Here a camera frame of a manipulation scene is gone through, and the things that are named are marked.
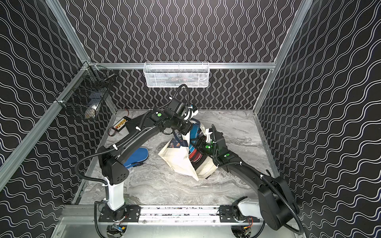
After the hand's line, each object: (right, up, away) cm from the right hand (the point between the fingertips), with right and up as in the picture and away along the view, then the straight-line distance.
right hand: (191, 142), depth 82 cm
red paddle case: (+2, -8, 0) cm, 8 cm away
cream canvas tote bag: (+9, -15, +1) cm, 18 cm away
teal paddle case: (+2, +3, +4) cm, 6 cm away
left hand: (0, +10, -3) cm, 10 cm away
